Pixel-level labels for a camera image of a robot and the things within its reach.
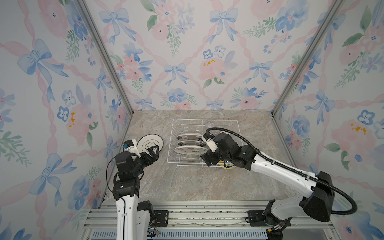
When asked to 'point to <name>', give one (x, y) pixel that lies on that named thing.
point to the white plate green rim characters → (149, 141)
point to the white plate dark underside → (190, 136)
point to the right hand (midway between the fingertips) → (206, 150)
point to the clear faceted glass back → (209, 125)
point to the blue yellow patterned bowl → (229, 165)
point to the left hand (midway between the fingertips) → (151, 148)
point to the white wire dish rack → (179, 126)
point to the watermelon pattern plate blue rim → (190, 149)
